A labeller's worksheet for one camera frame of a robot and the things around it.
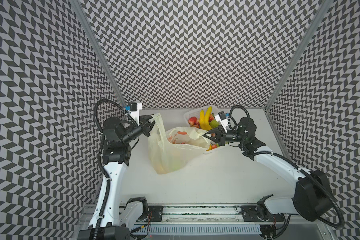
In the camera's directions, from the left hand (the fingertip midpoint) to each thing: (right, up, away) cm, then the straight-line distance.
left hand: (158, 116), depth 65 cm
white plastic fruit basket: (+18, +3, +35) cm, 39 cm away
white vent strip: (+32, -53, +4) cm, 62 cm away
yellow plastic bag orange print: (+4, -17, +8) cm, 19 cm away
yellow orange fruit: (+26, -17, +18) cm, 36 cm away
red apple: (+17, -2, +39) cm, 43 cm away
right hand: (+20, -11, +5) cm, 23 cm away
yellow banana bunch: (+25, -1, +37) cm, 45 cm away
